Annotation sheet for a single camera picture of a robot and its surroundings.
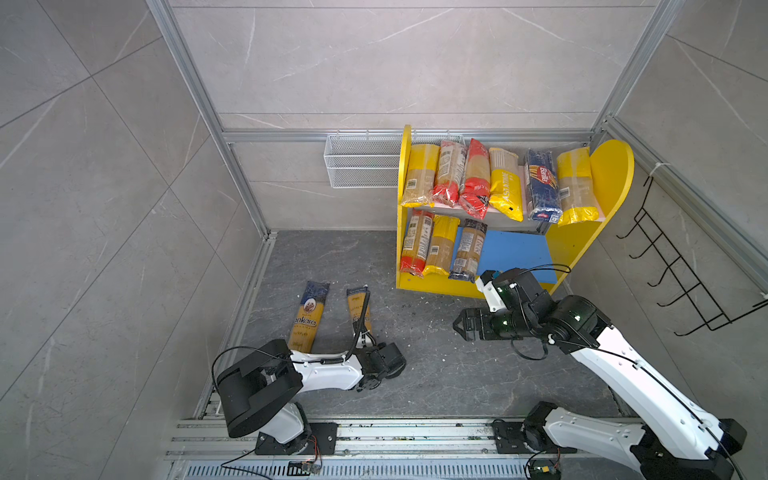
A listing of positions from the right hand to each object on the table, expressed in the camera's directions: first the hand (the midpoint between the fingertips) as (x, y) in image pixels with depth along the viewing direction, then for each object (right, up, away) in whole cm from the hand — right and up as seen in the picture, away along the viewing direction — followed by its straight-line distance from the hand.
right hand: (468, 322), depth 69 cm
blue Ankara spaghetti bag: (-45, -4, +25) cm, 51 cm away
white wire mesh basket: (-25, +49, +32) cm, 63 cm away
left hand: (-23, -13, +20) cm, 33 cm away
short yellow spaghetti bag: (-3, +17, +22) cm, 28 cm away
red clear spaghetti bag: (-10, +20, +25) cm, 33 cm away
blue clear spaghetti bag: (+6, +17, +22) cm, 29 cm away
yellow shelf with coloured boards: (+23, +20, +30) cm, 42 cm away
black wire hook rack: (+48, +15, 0) cm, 50 cm away
